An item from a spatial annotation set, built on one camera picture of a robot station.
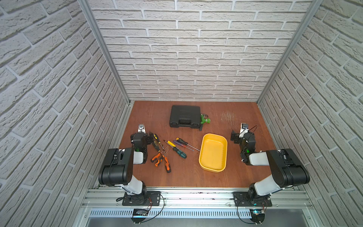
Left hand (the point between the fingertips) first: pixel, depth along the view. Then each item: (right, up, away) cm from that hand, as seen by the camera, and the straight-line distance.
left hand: (143, 129), depth 93 cm
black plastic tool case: (+29, +9, +9) cm, 32 cm away
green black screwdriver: (+25, -14, -6) cm, 29 cm away
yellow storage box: (+47, -16, -4) cm, 50 cm away
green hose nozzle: (+43, +7, +11) cm, 45 cm away
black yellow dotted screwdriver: (+9, -5, +2) cm, 10 cm away
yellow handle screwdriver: (+21, -10, -1) cm, 23 cm away
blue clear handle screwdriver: (+24, -9, +1) cm, 26 cm away
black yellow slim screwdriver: (+10, -11, -2) cm, 15 cm away
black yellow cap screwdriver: (+29, -9, +1) cm, 30 cm away
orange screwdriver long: (+18, -21, -10) cm, 30 cm away
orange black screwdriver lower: (+14, -18, -8) cm, 24 cm away
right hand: (+68, 0, 0) cm, 68 cm away
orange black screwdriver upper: (+9, -17, -7) cm, 21 cm away
